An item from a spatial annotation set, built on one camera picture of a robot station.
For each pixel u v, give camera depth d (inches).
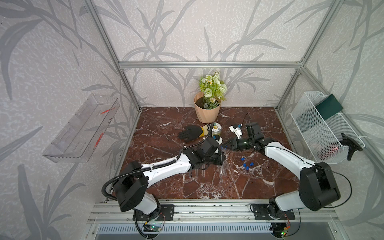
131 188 16.4
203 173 34.1
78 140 26.5
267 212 28.5
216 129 38.0
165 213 29.1
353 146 21.6
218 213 29.6
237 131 31.0
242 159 36.3
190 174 34.1
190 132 40.1
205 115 40.1
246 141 28.5
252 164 35.1
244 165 35.2
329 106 28.5
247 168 34.9
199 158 23.4
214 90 36.9
